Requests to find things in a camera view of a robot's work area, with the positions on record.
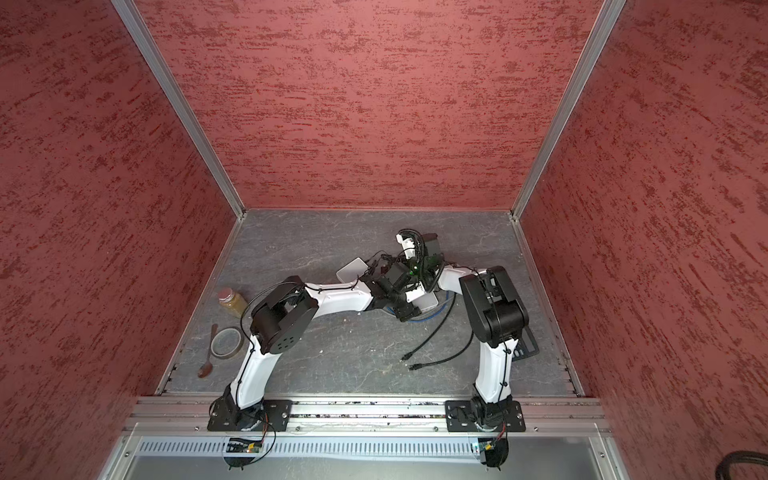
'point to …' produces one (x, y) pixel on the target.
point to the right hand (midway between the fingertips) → (387, 268)
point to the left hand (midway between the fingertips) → (412, 304)
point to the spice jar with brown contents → (232, 302)
